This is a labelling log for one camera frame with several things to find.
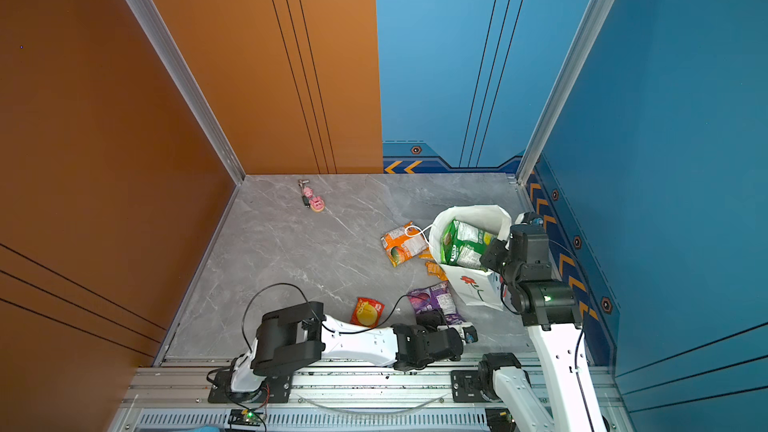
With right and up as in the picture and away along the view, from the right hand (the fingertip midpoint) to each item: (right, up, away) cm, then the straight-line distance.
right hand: (489, 243), depth 71 cm
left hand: (-9, -22, +12) cm, 27 cm away
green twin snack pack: (-5, -1, +7) cm, 8 cm away
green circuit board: (-58, -42, 0) cm, 72 cm away
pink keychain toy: (-52, +9, +38) cm, 65 cm away
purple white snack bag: (-10, -17, +14) cm, 25 cm away
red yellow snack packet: (-30, -22, +14) cm, 40 cm away
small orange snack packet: (-10, -11, +23) cm, 28 cm away
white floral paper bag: (-2, -11, +1) cm, 11 cm away
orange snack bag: (-19, -4, +26) cm, 33 cm away
